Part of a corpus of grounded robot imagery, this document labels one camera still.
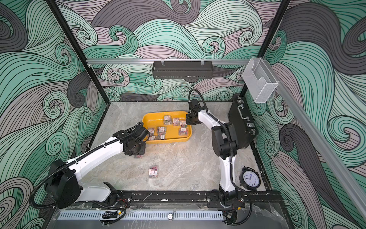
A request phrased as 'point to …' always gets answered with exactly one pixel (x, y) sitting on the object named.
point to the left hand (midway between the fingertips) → (140, 149)
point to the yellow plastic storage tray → (154, 119)
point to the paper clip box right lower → (183, 131)
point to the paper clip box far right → (183, 124)
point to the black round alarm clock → (249, 179)
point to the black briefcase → (239, 116)
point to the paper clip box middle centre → (161, 130)
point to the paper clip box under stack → (176, 121)
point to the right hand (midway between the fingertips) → (188, 121)
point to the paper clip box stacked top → (167, 119)
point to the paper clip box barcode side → (161, 136)
